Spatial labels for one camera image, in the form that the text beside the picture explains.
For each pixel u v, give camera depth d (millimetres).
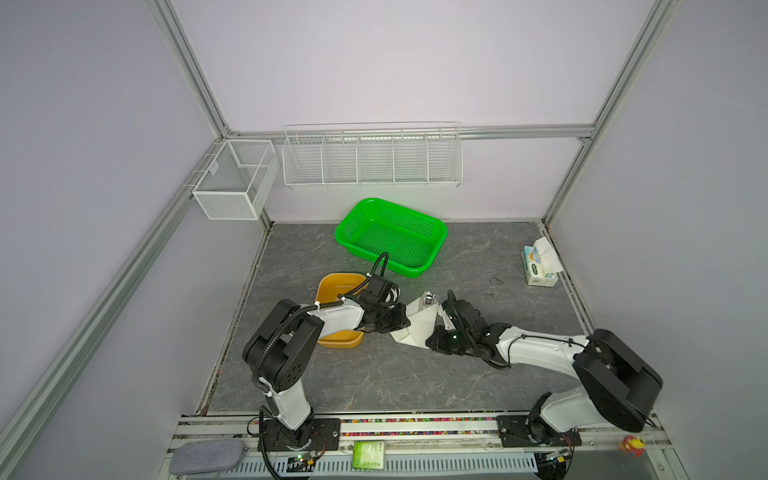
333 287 993
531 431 664
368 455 694
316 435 735
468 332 680
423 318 919
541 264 995
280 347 479
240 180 1021
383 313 793
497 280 1046
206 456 691
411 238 1154
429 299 964
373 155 977
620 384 434
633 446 677
